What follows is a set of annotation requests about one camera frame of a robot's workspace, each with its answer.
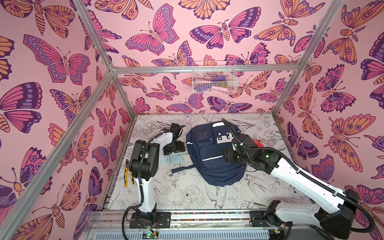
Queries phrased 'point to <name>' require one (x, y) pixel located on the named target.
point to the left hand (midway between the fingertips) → (178, 149)
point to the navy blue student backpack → (206, 143)
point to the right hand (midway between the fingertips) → (226, 150)
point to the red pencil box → (258, 143)
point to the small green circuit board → (149, 235)
